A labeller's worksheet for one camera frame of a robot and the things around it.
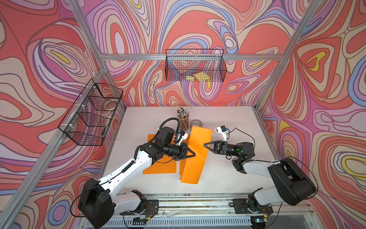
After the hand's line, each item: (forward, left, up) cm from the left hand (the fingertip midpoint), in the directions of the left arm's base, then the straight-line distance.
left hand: (196, 156), depth 69 cm
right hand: (+3, -4, +2) cm, 5 cm away
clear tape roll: (+37, -3, -19) cm, 42 cm away
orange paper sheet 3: (-5, +15, +3) cm, 16 cm away
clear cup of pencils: (+32, +7, -4) cm, 33 cm away
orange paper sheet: (-2, +1, -6) cm, 6 cm away
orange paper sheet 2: (-3, +7, +1) cm, 7 cm away
